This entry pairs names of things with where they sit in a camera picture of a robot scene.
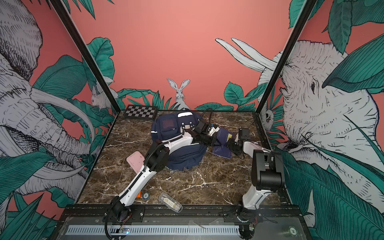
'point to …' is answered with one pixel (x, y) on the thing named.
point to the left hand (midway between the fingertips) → (223, 143)
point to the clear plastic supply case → (170, 202)
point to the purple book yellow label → (221, 150)
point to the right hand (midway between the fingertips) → (227, 142)
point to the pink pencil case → (136, 160)
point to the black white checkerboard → (141, 112)
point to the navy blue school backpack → (169, 125)
